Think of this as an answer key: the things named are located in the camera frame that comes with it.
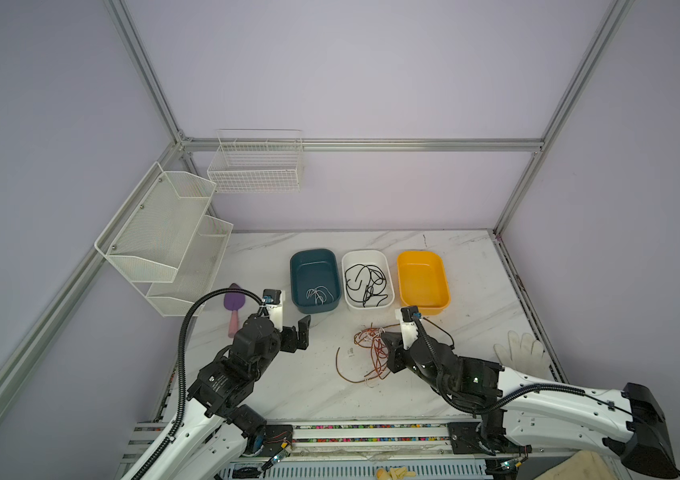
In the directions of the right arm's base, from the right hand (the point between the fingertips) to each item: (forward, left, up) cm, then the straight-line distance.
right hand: (378, 336), depth 72 cm
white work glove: (+3, -46, -20) cm, 50 cm away
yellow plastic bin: (+33, -20, -23) cm, 45 cm away
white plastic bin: (+37, -2, -13) cm, 39 cm away
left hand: (+3, +22, +3) cm, 22 cm away
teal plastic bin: (+30, +20, -17) cm, 40 cm away
